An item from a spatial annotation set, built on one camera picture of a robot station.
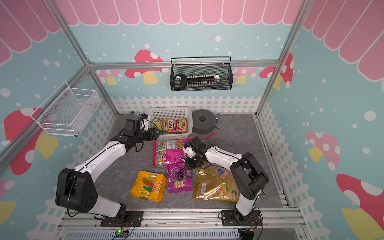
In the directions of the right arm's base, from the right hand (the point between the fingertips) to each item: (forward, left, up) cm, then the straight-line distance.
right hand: (187, 166), depth 87 cm
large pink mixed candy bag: (+10, +13, 0) cm, 16 cm away
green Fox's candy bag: (+34, +20, 0) cm, 39 cm away
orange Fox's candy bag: (+33, +8, -1) cm, 34 cm away
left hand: (+15, +17, +13) cm, 26 cm away
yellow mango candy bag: (-11, +20, +1) cm, 23 cm away
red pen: (+26, -16, -5) cm, 31 cm away
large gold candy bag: (-10, -16, -1) cm, 19 cm away
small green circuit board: (-31, +33, -7) cm, 46 cm away
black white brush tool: (+41, +3, +31) cm, 51 cm away
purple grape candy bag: (-7, +4, +1) cm, 8 cm away
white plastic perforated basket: (+43, +12, +3) cm, 45 cm away
